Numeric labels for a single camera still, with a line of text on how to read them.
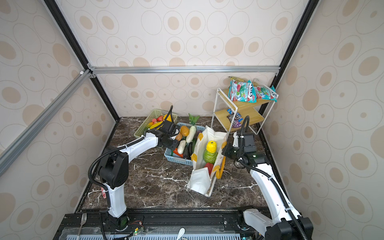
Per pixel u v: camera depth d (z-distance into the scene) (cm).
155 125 106
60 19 71
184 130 99
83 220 74
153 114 117
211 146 86
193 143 101
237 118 97
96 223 74
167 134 73
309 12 69
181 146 94
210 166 86
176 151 94
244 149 58
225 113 102
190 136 100
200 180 80
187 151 96
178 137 98
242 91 81
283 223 38
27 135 57
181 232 71
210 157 90
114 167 51
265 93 83
